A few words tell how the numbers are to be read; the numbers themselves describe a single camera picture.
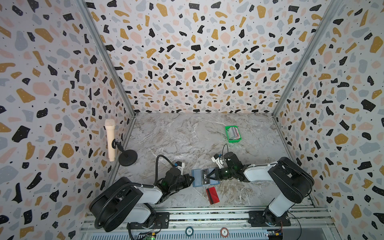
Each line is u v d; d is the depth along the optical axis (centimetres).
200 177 88
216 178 78
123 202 43
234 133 106
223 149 102
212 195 82
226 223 73
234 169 73
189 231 71
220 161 83
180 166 82
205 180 86
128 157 94
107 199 39
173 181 69
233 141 106
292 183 47
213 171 83
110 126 74
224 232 71
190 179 86
